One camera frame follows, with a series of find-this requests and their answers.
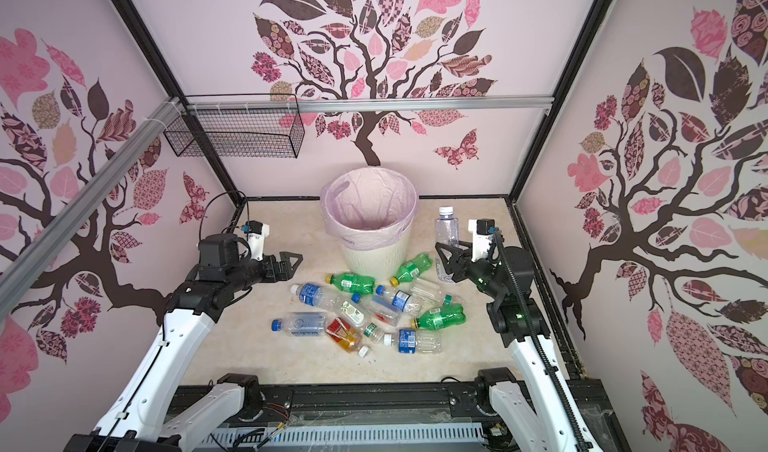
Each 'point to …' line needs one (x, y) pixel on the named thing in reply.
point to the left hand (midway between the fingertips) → (289, 262)
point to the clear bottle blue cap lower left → (302, 324)
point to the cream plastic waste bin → (383, 263)
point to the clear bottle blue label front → (415, 341)
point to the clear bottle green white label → (368, 326)
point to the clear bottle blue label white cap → (314, 295)
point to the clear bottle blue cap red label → (377, 311)
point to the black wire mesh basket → (242, 126)
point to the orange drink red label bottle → (341, 332)
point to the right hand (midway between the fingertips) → (446, 241)
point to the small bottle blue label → (398, 300)
